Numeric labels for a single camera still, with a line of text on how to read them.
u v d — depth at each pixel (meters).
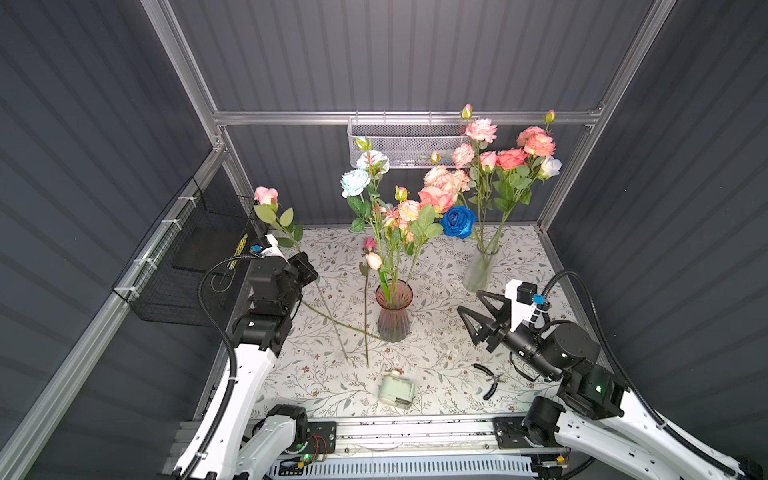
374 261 0.74
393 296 0.81
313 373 0.84
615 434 0.56
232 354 0.46
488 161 0.79
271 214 0.71
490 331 0.53
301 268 0.63
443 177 0.72
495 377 0.83
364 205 0.68
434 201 0.65
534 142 0.75
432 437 0.75
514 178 0.79
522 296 0.51
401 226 0.70
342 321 0.94
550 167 0.78
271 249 0.63
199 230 0.80
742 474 0.43
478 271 0.96
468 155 0.76
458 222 0.63
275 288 0.52
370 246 1.09
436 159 0.79
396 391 0.77
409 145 1.12
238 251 0.75
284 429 0.60
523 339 0.54
